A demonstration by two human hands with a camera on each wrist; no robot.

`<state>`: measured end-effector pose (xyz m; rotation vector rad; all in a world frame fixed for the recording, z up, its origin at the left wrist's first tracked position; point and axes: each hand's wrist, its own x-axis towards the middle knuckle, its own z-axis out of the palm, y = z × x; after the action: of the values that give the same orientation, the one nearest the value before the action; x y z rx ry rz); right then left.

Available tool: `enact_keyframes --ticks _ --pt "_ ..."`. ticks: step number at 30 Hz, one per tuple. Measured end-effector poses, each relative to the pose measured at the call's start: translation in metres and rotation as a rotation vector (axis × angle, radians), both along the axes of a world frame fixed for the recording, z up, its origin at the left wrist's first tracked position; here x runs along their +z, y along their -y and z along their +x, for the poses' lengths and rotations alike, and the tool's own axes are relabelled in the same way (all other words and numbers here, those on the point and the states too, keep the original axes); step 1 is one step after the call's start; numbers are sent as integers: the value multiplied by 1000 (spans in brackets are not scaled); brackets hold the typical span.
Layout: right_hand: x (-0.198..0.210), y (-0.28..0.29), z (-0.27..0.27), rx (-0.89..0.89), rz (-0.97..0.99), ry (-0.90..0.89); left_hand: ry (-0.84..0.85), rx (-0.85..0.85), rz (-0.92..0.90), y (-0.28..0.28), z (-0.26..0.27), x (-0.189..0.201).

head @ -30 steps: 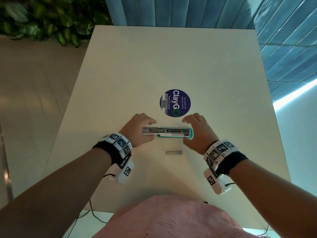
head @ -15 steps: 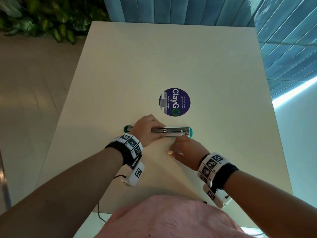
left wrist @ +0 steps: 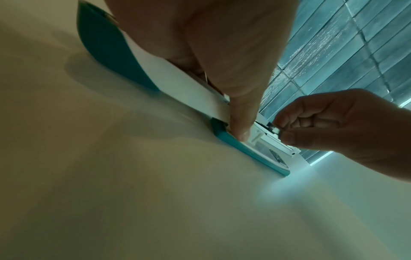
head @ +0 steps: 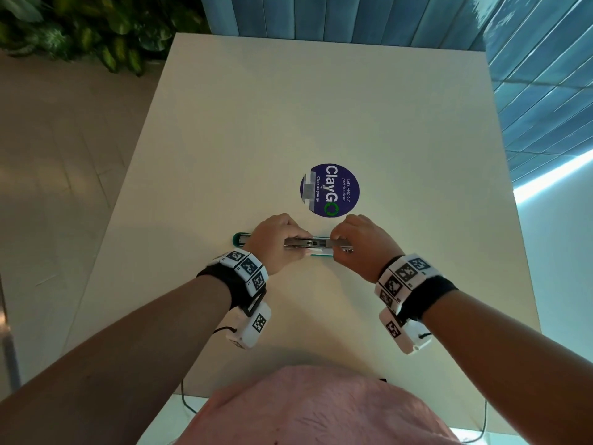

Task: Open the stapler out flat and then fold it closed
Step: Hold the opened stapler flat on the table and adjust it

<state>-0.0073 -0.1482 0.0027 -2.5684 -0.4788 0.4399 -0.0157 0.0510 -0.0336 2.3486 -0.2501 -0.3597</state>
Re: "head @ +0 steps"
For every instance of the person's right hand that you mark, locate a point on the person's right hand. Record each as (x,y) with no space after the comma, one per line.
(366,250)

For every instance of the person's left hand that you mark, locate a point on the person's left hand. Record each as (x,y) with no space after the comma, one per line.
(271,245)

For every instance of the person's left fingers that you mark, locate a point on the person's left fingers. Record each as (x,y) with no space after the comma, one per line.
(296,229)

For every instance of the person's right fingers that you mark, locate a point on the person's right fingers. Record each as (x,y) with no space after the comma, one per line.
(345,229)

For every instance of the green and silver stapler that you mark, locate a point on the green and silver stapler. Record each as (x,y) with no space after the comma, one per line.
(318,242)

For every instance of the person's left forearm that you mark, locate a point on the person's left forearm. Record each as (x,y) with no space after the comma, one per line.
(120,356)

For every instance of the person's right forearm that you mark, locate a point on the person's right forearm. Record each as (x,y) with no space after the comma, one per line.
(505,361)

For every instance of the round blue sticker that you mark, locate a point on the round blue sticker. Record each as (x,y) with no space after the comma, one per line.
(330,189)

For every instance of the pink shirt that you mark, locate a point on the pink shirt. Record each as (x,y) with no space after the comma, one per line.
(319,407)

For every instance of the white light strip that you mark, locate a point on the white light strip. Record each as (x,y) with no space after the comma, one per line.
(551,176)

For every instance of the green leafy plant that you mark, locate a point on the green leafy plant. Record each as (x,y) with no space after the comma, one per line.
(102,27)

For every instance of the white wrist camera marker band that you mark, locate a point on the white wrist camera marker band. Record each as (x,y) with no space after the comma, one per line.
(245,278)
(405,287)

